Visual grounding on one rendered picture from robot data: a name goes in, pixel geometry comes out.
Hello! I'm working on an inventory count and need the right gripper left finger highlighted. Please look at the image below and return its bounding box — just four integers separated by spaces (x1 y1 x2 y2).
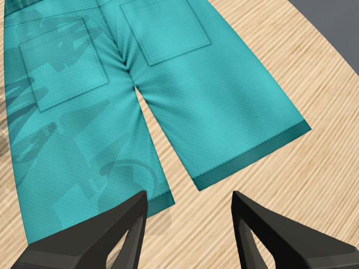
15 190 148 269

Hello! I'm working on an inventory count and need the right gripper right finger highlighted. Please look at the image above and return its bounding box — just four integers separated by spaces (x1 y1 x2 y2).
231 191 359 269

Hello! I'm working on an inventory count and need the teal cloth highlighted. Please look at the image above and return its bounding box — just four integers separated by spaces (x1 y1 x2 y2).
4 0 312 245

